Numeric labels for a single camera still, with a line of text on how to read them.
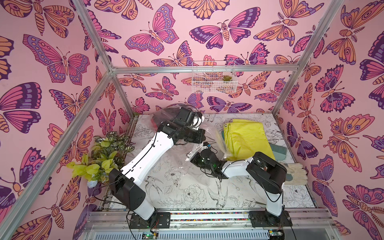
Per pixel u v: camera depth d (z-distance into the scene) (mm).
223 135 1008
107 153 794
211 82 1059
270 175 494
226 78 926
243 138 944
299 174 874
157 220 700
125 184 407
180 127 527
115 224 743
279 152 973
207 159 700
